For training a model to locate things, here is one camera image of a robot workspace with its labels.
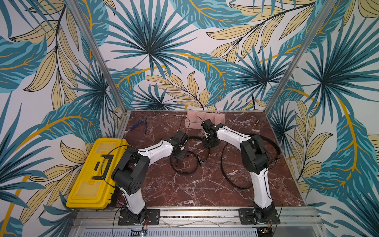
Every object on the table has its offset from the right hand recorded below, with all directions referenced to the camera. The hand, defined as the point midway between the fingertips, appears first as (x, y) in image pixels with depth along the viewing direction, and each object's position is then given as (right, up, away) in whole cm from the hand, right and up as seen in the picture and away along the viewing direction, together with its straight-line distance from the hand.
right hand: (208, 145), depth 100 cm
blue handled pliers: (-50, +15, +10) cm, 53 cm away
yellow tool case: (-55, -14, -34) cm, 66 cm away
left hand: (-19, -6, -8) cm, 22 cm away
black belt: (+42, -7, -6) cm, 43 cm away
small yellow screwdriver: (+39, +16, +12) cm, 44 cm away
